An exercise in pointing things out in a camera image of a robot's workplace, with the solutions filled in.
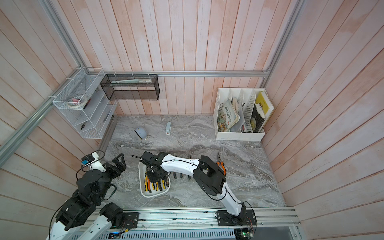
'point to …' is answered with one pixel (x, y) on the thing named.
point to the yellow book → (261, 98)
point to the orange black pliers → (181, 175)
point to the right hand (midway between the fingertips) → (154, 179)
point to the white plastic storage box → (154, 193)
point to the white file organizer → (241, 113)
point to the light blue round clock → (141, 132)
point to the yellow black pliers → (189, 177)
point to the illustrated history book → (227, 117)
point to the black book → (257, 118)
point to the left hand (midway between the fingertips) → (118, 160)
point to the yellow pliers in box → (153, 185)
